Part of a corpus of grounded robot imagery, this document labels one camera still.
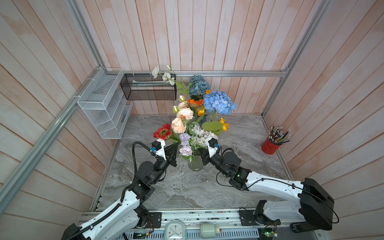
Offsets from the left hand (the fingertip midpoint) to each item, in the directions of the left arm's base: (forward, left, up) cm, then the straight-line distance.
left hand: (178, 145), depth 70 cm
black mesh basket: (+51, +26, -2) cm, 57 cm away
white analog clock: (-32, +1, -24) cm, 40 cm away
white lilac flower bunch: (+4, -9, +2) cm, 10 cm away
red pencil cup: (+11, -56, -19) cm, 60 cm away
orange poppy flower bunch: (+7, -18, +5) cm, 20 cm away
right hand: (+3, -10, -2) cm, 11 cm away
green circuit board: (-32, -44, -27) cm, 61 cm away
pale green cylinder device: (-32, -14, -18) cm, 40 cm away
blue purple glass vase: (+14, -13, +4) cm, 19 cm away
